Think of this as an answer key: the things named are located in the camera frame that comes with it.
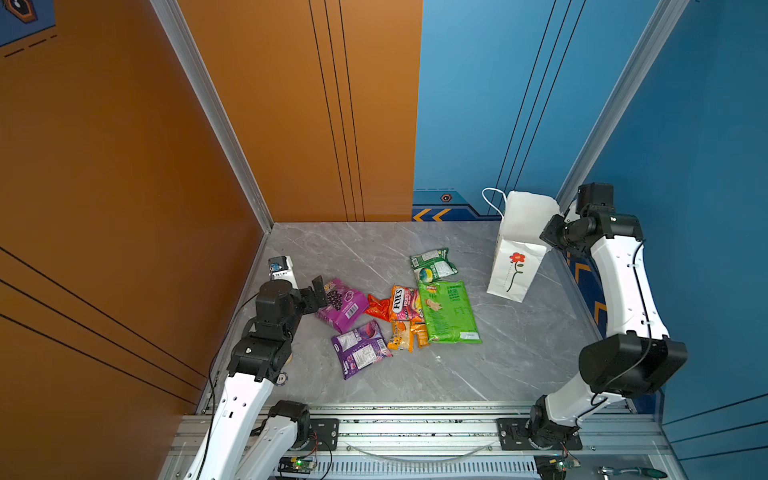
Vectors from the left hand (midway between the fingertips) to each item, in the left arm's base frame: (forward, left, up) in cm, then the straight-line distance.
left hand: (305, 278), depth 73 cm
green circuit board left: (-36, +1, -27) cm, 45 cm away
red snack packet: (+5, -18, -23) cm, 30 cm away
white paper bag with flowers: (+9, -55, +2) cm, 55 cm away
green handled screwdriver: (-36, -78, -24) cm, 89 cm away
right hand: (+14, -62, +3) cm, 64 cm away
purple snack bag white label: (-8, -13, -22) cm, 27 cm away
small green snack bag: (+21, -35, -21) cm, 46 cm away
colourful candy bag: (+6, -26, -22) cm, 35 cm away
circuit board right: (-35, -60, -25) cm, 74 cm away
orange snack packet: (-4, -25, -24) cm, 35 cm away
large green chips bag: (+3, -39, -22) cm, 45 cm away
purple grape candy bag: (+3, -7, -19) cm, 20 cm away
